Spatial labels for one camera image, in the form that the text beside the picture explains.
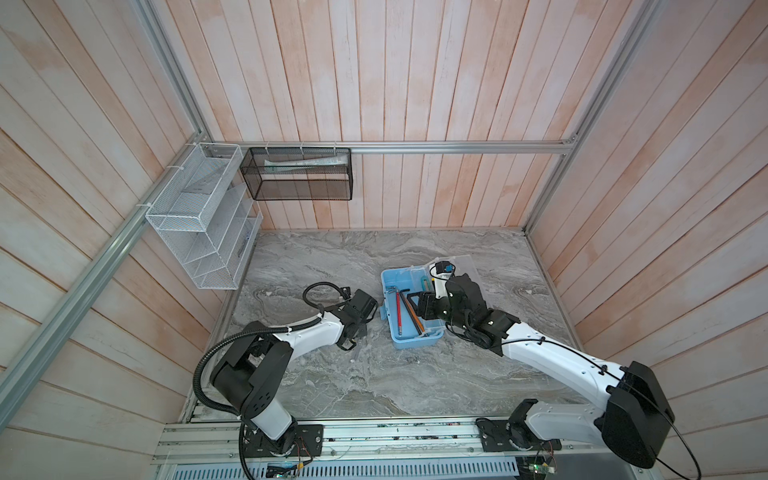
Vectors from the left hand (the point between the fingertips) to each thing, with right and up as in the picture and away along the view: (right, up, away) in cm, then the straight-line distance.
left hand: (352, 330), depth 91 cm
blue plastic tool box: (+17, +1, +2) cm, 17 cm away
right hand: (+18, +12, -11) cm, 24 cm away
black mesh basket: (-20, +53, +13) cm, 58 cm away
